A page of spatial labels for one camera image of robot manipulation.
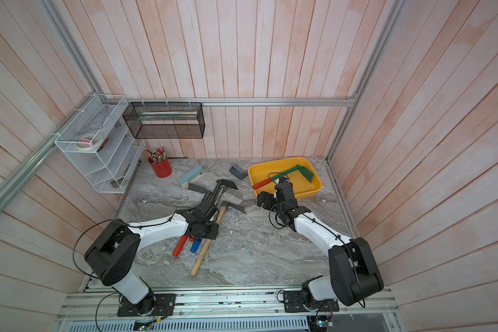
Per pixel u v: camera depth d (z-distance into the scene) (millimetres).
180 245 876
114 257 451
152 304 700
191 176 1075
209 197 1010
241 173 1117
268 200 789
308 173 1092
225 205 981
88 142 742
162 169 1071
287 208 672
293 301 731
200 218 711
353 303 424
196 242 871
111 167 786
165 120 1042
